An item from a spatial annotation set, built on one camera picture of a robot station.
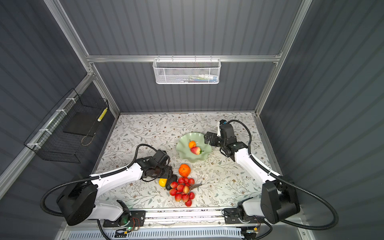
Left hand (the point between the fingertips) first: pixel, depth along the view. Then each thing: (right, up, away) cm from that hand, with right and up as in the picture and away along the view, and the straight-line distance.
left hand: (169, 173), depth 86 cm
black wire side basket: (-49, +24, -14) cm, 56 cm away
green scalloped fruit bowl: (+8, +12, +12) cm, 18 cm away
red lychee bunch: (+8, -6, -8) cm, 13 cm away
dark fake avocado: (+3, -2, -3) cm, 5 cm away
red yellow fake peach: (+16, +12, +7) cm, 21 cm away
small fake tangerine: (+13, +16, +11) cm, 23 cm away
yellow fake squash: (-3, -4, -4) cm, 6 cm away
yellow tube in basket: (-36, +34, -4) cm, 50 cm away
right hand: (+25, +21, 0) cm, 33 cm away
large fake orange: (+9, +2, -2) cm, 10 cm away
